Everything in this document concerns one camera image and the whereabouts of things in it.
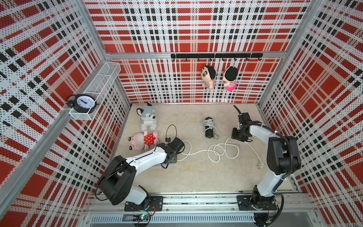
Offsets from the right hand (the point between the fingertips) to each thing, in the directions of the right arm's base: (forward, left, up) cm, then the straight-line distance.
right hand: (236, 136), depth 96 cm
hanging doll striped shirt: (+30, +20, +30) cm, 47 cm away
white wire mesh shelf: (+13, +85, +32) cm, 91 cm away
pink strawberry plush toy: (-5, +65, +3) cm, 65 cm away
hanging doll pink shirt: (+31, +4, +24) cm, 39 cm away
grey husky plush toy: (+8, +60, +12) cm, 62 cm away
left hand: (-15, +45, -1) cm, 47 cm away
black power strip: (+4, +18, 0) cm, 19 cm away
